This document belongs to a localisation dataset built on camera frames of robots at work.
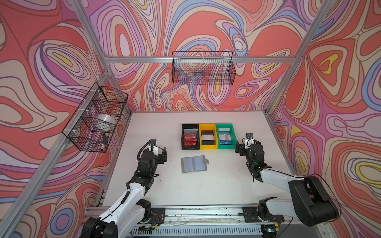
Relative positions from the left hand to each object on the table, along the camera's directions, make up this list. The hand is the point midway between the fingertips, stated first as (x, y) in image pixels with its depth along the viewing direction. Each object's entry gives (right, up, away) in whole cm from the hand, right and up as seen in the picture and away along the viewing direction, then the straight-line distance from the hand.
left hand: (159, 147), depth 84 cm
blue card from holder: (+42, +1, +17) cm, 45 cm away
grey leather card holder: (+21, -11, +8) cm, 25 cm away
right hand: (+52, +2, +6) cm, 52 cm away
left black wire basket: (-32, +27, -3) cm, 42 cm away
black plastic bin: (+18, +10, +21) cm, 29 cm away
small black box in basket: (-24, +6, -12) cm, 27 cm away
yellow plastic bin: (+30, +4, +18) cm, 35 cm away
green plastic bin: (+45, -1, +11) cm, 46 cm away
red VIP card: (+17, +3, +18) cm, 25 cm away
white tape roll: (-24, +14, -13) cm, 31 cm away
